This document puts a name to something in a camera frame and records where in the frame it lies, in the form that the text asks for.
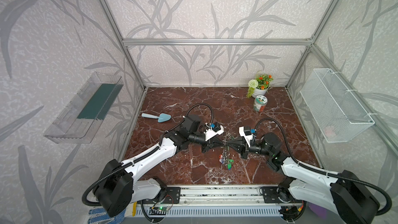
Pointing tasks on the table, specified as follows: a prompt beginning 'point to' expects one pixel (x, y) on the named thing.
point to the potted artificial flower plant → (259, 86)
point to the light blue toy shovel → (161, 117)
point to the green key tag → (229, 164)
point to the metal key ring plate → (226, 155)
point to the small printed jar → (260, 103)
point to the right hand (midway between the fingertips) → (227, 138)
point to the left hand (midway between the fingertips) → (223, 140)
